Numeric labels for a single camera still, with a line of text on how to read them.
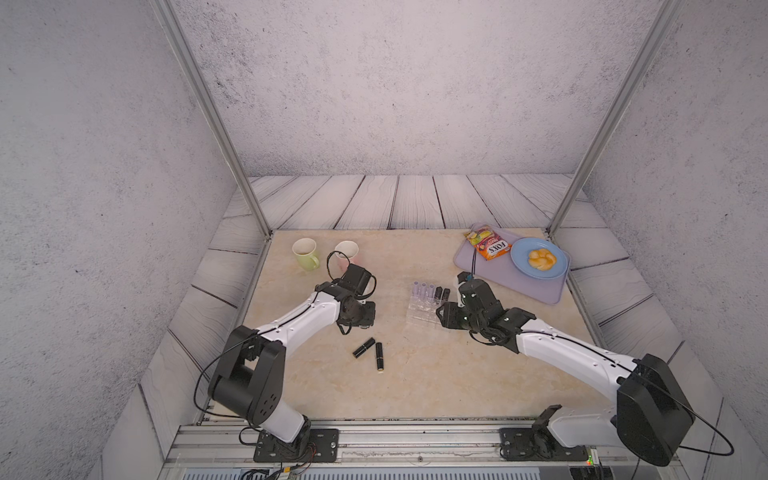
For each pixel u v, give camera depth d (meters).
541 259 1.08
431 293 0.94
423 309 0.96
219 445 0.73
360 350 0.88
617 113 0.87
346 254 1.04
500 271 1.10
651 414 0.41
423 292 0.94
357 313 0.78
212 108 0.86
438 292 0.93
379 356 0.88
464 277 0.77
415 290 0.95
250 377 0.44
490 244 1.12
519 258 1.11
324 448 0.73
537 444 0.65
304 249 1.05
